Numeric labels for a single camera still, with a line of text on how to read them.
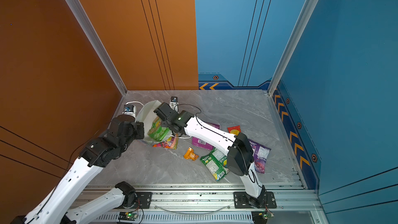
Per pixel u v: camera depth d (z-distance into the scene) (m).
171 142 0.89
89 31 0.85
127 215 0.71
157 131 0.83
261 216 0.70
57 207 0.38
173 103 0.71
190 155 0.87
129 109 0.59
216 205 0.72
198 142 0.88
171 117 0.59
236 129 0.96
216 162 0.83
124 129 0.50
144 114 0.87
